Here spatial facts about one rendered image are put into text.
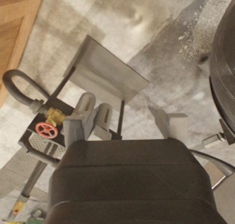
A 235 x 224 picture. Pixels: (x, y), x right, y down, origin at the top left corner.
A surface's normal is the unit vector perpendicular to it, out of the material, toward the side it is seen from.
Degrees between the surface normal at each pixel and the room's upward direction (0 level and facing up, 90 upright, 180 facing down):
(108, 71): 0
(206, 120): 0
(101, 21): 0
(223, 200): 90
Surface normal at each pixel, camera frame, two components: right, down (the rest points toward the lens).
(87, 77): -0.11, 0.62
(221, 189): -0.80, -0.52
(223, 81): -0.93, -0.35
